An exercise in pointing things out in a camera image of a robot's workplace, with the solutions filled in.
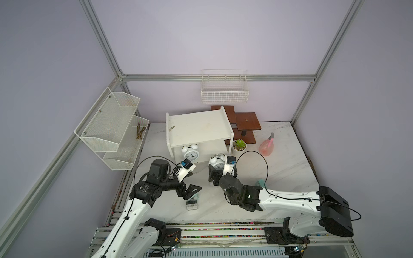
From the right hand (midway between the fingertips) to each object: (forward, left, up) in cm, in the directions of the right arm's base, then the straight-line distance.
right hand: (216, 167), depth 77 cm
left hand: (-8, +11, 0) cm, 13 cm away
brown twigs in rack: (+29, +47, -3) cm, 56 cm away
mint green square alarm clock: (-9, +12, -17) cm, 23 cm away
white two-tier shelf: (+12, +3, +13) cm, 18 cm away
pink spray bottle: (+24, -34, -15) cm, 44 cm away
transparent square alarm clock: (-13, +13, -15) cm, 24 cm away
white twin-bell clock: (-1, 0, +7) cm, 7 cm away
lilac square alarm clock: (-3, -24, -13) cm, 27 cm away
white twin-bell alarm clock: (+6, +12, +5) cm, 15 cm away
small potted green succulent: (+19, -14, -9) cm, 26 cm away
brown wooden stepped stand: (+31, -17, -1) cm, 36 cm away
